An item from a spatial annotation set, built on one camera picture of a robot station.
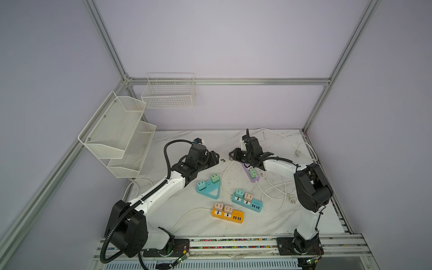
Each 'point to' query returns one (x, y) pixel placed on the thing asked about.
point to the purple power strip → (247, 171)
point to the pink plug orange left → (218, 207)
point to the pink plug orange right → (228, 209)
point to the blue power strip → (256, 205)
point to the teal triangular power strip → (212, 189)
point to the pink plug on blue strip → (248, 197)
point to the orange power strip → (236, 216)
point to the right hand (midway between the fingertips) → (229, 153)
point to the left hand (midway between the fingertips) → (216, 157)
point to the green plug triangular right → (215, 178)
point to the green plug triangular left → (201, 185)
